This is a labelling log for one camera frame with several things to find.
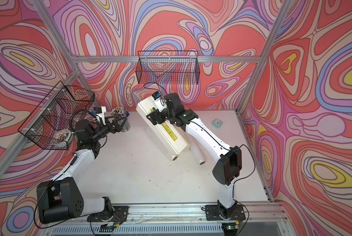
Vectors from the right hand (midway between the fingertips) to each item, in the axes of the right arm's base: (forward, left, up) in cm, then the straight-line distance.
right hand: (155, 115), depth 78 cm
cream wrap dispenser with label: (-12, -8, -5) cm, 15 cm away
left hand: (-1, +17, -1) cm, 17 cm away
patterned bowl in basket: (-10, +45, -2) cm, 47 cm away
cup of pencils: (+14, +25, -11) cm, 31 cm away
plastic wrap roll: (-13, -9, -25) cm, 29 cm away
